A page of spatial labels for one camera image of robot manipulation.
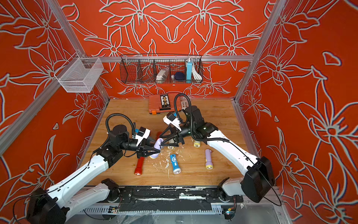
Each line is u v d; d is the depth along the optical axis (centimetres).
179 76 94
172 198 73
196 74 91
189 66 84
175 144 59
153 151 62
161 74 92
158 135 56
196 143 90
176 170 78
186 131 61
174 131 59
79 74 92
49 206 38
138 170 81
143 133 56
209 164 80
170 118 57
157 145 60
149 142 62
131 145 60
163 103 107
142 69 100
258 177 39
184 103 113
